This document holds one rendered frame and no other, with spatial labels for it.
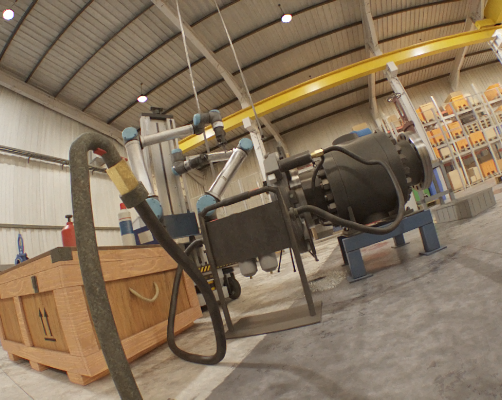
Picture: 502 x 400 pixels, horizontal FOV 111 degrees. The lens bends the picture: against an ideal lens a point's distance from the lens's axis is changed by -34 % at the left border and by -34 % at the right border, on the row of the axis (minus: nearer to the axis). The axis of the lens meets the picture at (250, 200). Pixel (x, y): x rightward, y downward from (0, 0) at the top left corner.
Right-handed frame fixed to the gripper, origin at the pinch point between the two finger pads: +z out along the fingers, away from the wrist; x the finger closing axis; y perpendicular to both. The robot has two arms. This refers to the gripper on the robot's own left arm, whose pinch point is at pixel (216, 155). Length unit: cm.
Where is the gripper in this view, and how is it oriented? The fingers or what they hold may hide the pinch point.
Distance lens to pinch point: 200.4
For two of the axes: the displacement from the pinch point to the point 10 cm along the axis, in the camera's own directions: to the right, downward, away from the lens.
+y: -2.8, -1.2, -9.5
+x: -2.6, -9.4, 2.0
